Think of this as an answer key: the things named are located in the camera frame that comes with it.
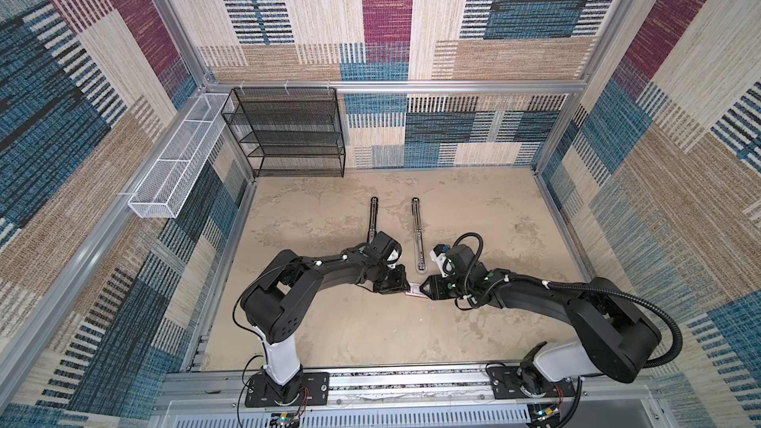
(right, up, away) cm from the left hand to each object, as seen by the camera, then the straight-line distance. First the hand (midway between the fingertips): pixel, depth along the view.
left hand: (411, 285), depth 88 cm
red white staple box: (+1, -2, 0) cm, 2 cm away
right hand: (+5, -2, -1) cm, 5 cm away
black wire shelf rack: (-42, +50, +23) cm, 70 cm away
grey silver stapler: (+3, +7, +6) cm, 10 cm away
